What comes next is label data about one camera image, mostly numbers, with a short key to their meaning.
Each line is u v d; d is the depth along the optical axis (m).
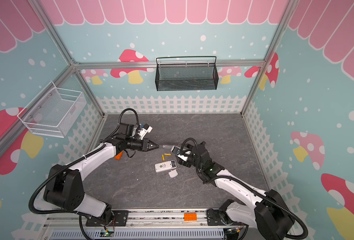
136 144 0.73
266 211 0.40
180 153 0.66
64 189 0.44
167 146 0.84
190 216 0.74
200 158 0.58
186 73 0.96
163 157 0.96
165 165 0.91
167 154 0.97
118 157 0.63
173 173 0.89
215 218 0.74
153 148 0.79
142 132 0.78
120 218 0.75
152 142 0.79
